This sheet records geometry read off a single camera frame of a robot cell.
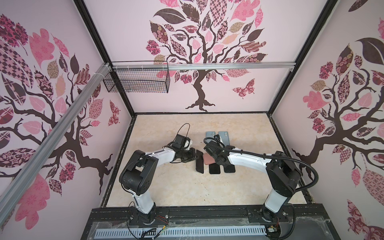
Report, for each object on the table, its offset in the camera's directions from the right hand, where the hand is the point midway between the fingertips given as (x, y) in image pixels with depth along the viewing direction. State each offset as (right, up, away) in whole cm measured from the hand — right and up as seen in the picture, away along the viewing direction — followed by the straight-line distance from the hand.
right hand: (223, 149), depth 91 cm
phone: (-15, -8, +2) cm, 17 cm away
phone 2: (-6, -12, -1) cm, 13 cm away
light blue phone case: (+4, +7, +16) cm, 18 cm away
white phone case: (-7, +9, +17) cm, 20 cm away
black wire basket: (-66, +53, +31) cm, 90 cm away
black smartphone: (+3, -12, -1) cm, 12 cm away
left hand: (-16, -6, 0) cm, 17 cm away
